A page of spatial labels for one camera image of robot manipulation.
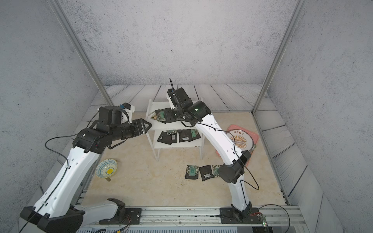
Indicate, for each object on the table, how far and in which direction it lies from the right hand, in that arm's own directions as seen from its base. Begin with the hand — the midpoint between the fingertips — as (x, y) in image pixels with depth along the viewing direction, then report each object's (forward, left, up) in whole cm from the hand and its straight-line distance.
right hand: (167, 115), depth 72 cm
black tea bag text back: (+1, -8, -19) cm, 20 cm away
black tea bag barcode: (-15, -20, -34) cm, 42 cm away
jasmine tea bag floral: (-14, -11, -35) cm, 40 cm away
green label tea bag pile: (0, +4, -1) cm, 4 cm away
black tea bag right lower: (-1, -10, -18) cm, 21 cm away
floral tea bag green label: (-12, -26, -35) cm, 45 cm away
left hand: (-7, +7, 0) cm, 10 cm away
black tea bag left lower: (-2, +2, -18) cm, 19 cm away
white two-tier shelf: (-6, +4, -2) cm, 8 cm away
